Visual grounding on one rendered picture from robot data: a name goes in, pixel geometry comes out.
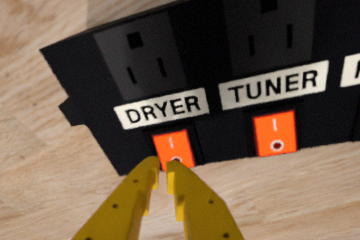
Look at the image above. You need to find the black power strip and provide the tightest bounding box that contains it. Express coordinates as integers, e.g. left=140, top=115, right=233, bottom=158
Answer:
left=40, top=0, right=360, bottom=176

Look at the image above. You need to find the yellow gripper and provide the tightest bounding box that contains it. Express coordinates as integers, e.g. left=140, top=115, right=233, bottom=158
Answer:
left=70, top=156, right=245, bottom=240

